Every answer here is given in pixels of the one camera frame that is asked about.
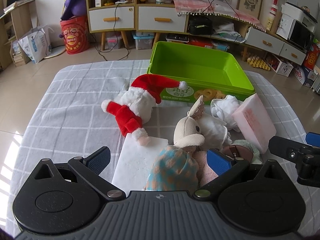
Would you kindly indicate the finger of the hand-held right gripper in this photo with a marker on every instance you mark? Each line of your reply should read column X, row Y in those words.
column 313, row 138
column 285, row 146

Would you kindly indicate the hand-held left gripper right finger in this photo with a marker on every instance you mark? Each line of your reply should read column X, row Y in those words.
column 218, row 162

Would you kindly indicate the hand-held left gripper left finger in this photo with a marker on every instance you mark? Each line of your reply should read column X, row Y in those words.
column 100, row 158

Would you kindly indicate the pink plush toy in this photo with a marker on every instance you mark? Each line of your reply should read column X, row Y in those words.
column 202, row 167

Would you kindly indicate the white cloth pouch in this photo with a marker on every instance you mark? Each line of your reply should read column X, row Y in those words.
column 212, row 127

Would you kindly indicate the bunny plush toy dotted dress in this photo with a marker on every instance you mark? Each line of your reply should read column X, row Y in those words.
column 185, row 130

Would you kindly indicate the white cloth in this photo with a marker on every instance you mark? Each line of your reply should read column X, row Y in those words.
column 225, row 107

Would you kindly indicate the santa plush toy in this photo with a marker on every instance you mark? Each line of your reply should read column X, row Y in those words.
column 140, row 100

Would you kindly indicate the green plastic box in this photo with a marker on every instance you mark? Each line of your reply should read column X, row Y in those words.
column 200, row 62

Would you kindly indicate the brown round lid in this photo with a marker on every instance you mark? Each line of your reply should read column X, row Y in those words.
column 240, row 151

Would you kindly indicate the white foam board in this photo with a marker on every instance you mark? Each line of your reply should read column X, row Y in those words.
column 135, row 162

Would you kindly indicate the pink foam block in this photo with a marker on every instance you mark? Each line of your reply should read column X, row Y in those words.
column 252, row 122

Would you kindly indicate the grey checked tablecloth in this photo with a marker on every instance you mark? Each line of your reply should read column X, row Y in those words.
column 75, row 105

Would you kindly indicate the printed noodle carton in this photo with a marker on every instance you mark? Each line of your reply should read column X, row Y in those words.
column 302, row 75

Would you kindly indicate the white printed box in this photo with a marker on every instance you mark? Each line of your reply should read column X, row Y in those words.
column 283, row 68

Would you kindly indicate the yellow egg tray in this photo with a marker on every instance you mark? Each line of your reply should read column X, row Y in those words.
column 257, row 62

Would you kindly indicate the white cabinet drawer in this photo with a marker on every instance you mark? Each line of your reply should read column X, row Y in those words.
column 262, row 36
column 162, row 12
column 292, row 51
column 110, row 12

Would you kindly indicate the white microwave oven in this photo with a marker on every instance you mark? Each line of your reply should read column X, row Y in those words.
column 300, row 35

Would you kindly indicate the red cardboard box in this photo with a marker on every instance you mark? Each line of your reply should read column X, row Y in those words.
column 200, row 42

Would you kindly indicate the red cartoon bag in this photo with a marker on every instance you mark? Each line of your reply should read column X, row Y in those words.
column 75, row 37

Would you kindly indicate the clear storage box blue lid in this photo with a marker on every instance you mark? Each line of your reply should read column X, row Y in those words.
column 143, row 41

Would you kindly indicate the pile of folded cloths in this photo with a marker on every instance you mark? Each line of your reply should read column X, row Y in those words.
column 228, row 32

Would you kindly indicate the low wooden cabinet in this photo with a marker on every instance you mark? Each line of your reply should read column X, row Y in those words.
column 240, row 27

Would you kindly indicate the white printer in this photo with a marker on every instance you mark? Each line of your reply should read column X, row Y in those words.
column 298, row 11

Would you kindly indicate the red and white tube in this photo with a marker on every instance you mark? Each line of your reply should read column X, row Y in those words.
column 271, row 17

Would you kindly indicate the storage box black lid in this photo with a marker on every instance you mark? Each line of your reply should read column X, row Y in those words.
column 177, row 38

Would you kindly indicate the white paper bag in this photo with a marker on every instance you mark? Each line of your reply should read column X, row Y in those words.
column 35, row 45

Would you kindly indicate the black bag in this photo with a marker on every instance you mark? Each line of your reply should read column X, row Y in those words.
column 200, row 26

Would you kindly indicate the tall wooden cabinet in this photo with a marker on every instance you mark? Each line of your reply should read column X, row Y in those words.
column 135, row 17

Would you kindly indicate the framed cartoon picture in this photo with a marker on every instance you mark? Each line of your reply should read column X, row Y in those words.
column 250, row 0

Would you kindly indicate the purple plush toy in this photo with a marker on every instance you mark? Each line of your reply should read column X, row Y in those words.
column 75, row 5

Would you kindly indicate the small white carton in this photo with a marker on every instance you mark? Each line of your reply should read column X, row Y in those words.
column 99, row 0

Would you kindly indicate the pink tasselled cloth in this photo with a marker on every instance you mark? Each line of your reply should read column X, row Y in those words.
column 195, row 5

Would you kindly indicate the wooden bookshelf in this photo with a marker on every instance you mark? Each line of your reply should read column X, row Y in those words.
column 20, row 17

